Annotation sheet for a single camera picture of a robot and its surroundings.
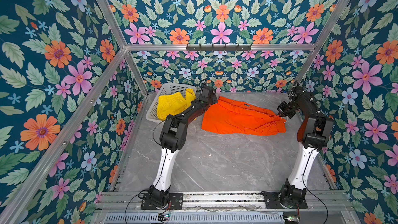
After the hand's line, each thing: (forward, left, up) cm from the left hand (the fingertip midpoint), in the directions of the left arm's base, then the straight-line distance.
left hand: (217, 92), depth 101 cm
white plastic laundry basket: (-10, +43, -8) cm, 45 cm away
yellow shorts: (-1, +30, -8) cm, 32 cm away
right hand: (-14, -40, -8) cm, 43 cm away
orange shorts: (-12, -5, -11) cm, 17 cm away
